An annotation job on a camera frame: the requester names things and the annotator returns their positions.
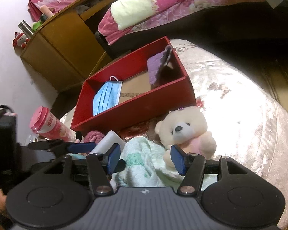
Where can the bed with dark frame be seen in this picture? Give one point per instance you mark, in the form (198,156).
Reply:
(232,29)

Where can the pink lidded plastic jar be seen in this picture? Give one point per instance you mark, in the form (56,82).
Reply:
(45,124)

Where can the blue surgical face mask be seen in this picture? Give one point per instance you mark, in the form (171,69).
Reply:
(107,96)

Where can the mint green towel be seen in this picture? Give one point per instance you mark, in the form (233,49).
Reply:
(145,166)

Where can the red santa plush toy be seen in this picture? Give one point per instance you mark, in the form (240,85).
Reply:
(20,40)

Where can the purple cloth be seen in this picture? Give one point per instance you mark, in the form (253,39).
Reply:
(157,63)

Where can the steel thermos bottle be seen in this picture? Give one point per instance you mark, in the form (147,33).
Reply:
(26,29)

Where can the pink cylinder bottle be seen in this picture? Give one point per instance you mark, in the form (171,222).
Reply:
(45,10)

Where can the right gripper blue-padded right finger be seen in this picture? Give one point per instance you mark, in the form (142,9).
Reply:
(191,167)

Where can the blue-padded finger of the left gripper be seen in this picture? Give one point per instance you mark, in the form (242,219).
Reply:
(85,147)

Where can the green toy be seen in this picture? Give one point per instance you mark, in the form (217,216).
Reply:
(36,25)

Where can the pink floral quilt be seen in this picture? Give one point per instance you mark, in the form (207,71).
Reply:
(129,16)

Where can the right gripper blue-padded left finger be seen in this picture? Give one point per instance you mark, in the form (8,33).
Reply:
(100,166)

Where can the red cardboard box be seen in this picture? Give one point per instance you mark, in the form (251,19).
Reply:
(134,93)

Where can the cream teddy bear plush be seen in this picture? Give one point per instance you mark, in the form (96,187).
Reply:
(186,128)

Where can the beige floral tablecloth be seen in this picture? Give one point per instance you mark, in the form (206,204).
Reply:
(246,122)

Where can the wooden cabinet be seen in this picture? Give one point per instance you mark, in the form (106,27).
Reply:
(64,50)

